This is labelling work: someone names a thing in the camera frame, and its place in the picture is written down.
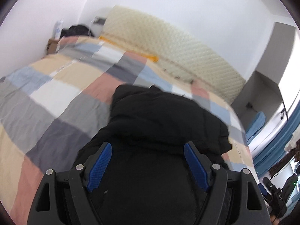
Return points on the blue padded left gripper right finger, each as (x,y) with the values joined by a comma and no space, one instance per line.
(196,168)

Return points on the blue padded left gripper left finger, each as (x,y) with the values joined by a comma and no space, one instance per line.
(96,165)

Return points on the large black jacket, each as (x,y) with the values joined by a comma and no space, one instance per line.
(147,180)

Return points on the black clothes pile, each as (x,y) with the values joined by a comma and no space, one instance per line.
(77,30)

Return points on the person's right hand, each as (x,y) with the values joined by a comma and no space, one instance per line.
(274,220)

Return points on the plaid patchwork duvet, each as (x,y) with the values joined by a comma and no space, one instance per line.
(53,107)

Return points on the blue cloth on chair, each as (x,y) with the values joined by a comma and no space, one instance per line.
(255,126)

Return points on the cream quilted headboard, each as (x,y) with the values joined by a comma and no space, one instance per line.
(182,55)

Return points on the yellow pillow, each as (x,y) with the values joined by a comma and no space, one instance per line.
(151,57)

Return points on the wooden nightstand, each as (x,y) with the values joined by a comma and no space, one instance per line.
(52,46)

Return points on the white spray bottle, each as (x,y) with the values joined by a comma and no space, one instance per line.
(58,29)

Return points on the grey overhead wall cabinet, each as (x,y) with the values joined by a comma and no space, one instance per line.
(261,93)

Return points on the grey wall socket panel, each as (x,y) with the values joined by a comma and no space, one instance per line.
(99,20)

